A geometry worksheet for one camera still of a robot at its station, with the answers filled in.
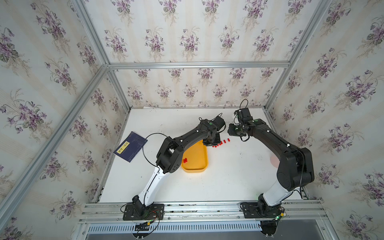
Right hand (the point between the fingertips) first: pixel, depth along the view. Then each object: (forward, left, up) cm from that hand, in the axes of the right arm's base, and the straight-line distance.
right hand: (231, 130), depth 91 cm
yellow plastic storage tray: (-12, +21, -12) cm, 27 cm away
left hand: (-6, +8, -7) cm, 13 cm away
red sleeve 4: (0, +2, -12) cm, 13 cm away
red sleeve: (-15, +29, -11) cm, 34 cm away
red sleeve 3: (-2, +5, -12) cm, 13 cm away
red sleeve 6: (-5, +10, -10) cm, 15 cm away
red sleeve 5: (+1, 0, -12) cm, 12 cm away
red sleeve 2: (-10, +9, 0) cm, 14 cm away
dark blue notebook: (-7, +65, -10) cm, 66 cm away
